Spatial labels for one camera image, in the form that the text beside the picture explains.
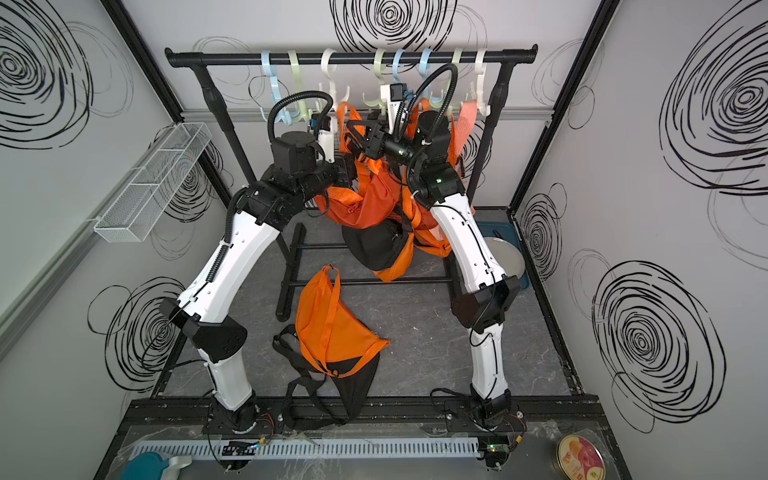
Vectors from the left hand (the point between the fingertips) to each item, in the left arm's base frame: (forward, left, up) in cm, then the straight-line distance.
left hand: (356, 156), depth 68 cm
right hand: (0, +1, +8) cm, 8 cm away
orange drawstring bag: (-11, -11, -29) cm, 33 cm away
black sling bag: (-8, -5, -24) cm, 25 cm away
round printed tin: (-52, -52, -41) cm, 84 cm away
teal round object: (-56, +43, -42) cm, 82 cm away
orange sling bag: (-3, -22, -30) cm, 37 cm away
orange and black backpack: (-40, +8, -47) cm, 62 cm away
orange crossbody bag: (-25, +7, -43) cm, 50 cm away
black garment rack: (-6, +24, -43) cm, 50 cm away
